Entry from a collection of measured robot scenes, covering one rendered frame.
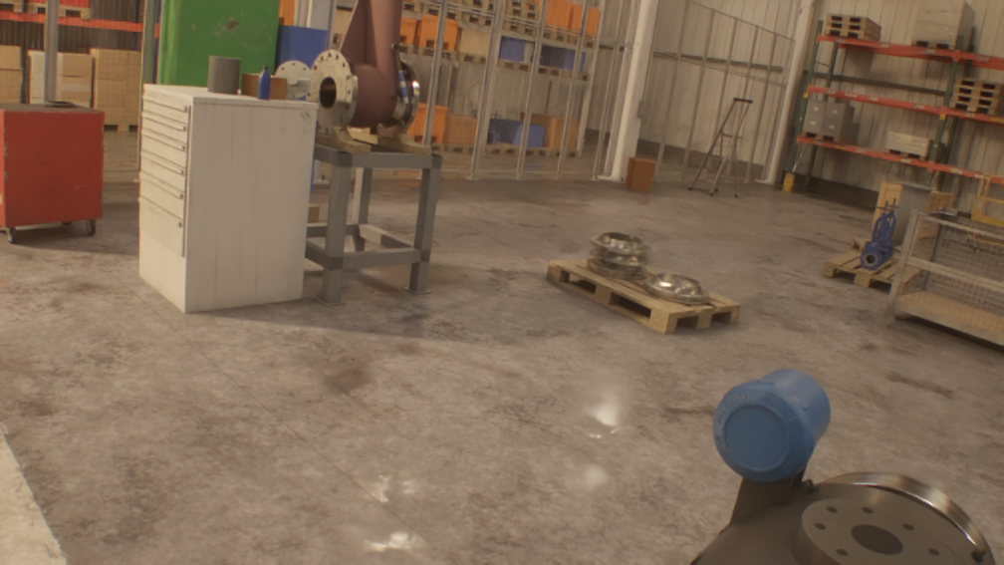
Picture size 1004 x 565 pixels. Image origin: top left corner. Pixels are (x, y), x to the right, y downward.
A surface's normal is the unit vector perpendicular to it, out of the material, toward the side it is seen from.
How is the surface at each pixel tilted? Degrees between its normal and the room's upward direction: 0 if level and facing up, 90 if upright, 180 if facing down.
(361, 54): 83
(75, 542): 0
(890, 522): 0
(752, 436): 90
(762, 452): 90
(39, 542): 0
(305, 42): 90
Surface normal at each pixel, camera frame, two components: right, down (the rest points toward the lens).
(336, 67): -0.70, 0.09
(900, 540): 0.15, -0.95
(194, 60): 0.70, 0.29
